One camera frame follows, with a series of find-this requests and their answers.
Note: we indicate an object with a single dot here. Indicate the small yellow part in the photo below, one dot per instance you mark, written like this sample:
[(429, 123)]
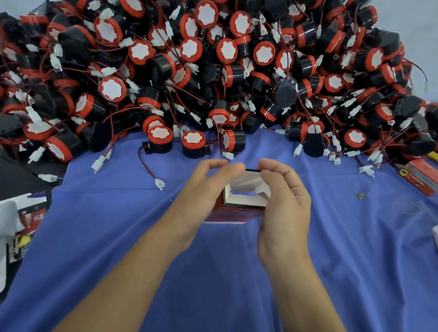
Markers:
[(437, 156)]

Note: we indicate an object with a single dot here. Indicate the person's left hand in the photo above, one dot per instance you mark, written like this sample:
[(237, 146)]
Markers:
[(196, 206)]

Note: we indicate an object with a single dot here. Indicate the person's right hand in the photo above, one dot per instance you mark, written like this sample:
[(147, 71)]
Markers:
[(286, 223)]

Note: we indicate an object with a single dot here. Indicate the blue table cloth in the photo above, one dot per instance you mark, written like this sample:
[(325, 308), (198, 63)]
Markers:
[(363, 300)]

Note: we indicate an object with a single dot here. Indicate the small brass screw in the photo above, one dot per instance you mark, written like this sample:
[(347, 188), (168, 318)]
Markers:
[(360, 195)]

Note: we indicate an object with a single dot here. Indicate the pile of black red buzzers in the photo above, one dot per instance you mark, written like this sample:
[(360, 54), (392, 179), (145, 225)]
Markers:
[(220, 49)]

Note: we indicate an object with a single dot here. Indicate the person's left forearm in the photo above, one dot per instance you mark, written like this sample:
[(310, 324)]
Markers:
[(117, 296)]

